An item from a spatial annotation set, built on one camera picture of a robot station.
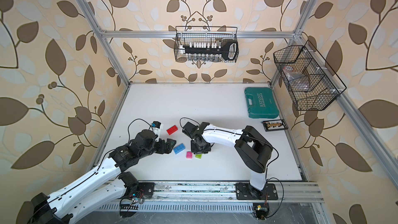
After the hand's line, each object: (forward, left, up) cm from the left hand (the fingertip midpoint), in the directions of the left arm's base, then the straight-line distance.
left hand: (169, 140), depth 78 cm
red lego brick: (+12, +2, -11) cm, 17 cm away
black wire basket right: (+19, -70, +23) cm, 76 cm away
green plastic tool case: (+30, -56, -6) cm, 64 cm away
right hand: (-2, -14, -11) cm, 18 cm away
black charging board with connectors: (+15, -62, -10) cm, 65 cm away
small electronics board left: (-24, +12, -11) cm, 29 cm away
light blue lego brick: (0, -4, -11) cm, 12 cm away
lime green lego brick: (-4, -15, -11) cm, 19 cm away
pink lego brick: (-3, -10, -11) cm, 15 cm away
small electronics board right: (-27, -45, -14) cm, 55 cm away
